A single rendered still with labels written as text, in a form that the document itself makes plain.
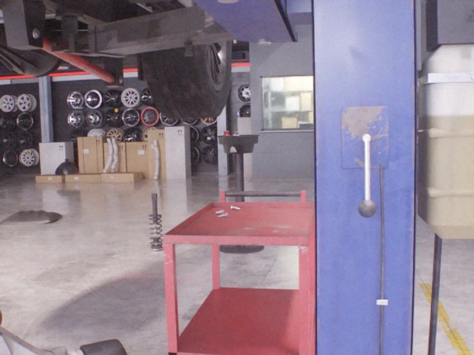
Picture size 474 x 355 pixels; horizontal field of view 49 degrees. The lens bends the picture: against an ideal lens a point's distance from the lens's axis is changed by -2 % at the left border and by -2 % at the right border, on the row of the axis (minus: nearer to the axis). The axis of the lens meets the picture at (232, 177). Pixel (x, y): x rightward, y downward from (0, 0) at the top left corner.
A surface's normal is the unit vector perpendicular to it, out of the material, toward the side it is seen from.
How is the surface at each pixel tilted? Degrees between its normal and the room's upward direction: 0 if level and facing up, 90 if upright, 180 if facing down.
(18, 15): 102
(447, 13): 90
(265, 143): 90
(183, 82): 127
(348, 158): 90
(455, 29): 90
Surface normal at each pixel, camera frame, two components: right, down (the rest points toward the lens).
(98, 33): -0.55, 0.10
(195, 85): -0.04, 0.74
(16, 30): -0.17, 0.30
